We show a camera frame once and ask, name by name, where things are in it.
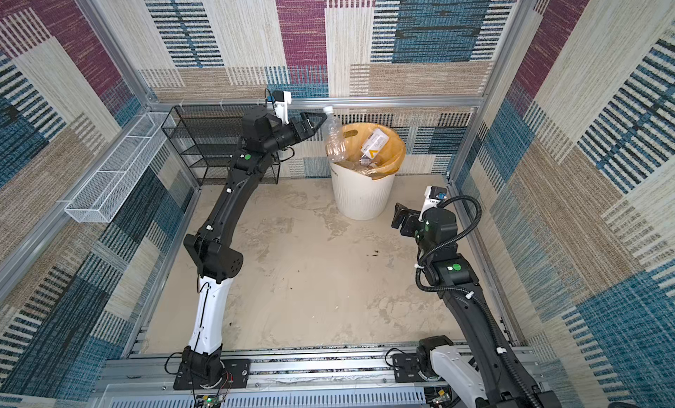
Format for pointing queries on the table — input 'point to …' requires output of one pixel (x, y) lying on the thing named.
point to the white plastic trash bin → (358, 196)
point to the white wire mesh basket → (103, 196)
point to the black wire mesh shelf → (207, 136)
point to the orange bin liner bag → (388, 162)
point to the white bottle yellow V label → (373, 148)
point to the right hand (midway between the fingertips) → (414, 211)
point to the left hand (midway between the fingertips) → (321, 118)
